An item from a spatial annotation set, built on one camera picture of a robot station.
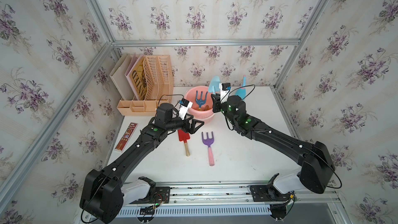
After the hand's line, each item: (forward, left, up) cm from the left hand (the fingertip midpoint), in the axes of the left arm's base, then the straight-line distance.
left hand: (199, 121), depth 75 cm
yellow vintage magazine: (+32, +38, -2) cm, 50 cm away
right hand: (+11, -8, +7) cm, 15 cm away
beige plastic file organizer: (+48, +31, -19) cm, 60 cm away
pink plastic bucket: (+19, -2, -15) cm, 24 cm away
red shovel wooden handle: (+3, +9, -22) cm, 24 cm away
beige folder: (+26, +46, +6) cm, 53 cm away
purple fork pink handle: (-2, -6, -21) cm, 22 cm away
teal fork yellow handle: (+22, -1, -12) cm, 25 cm away
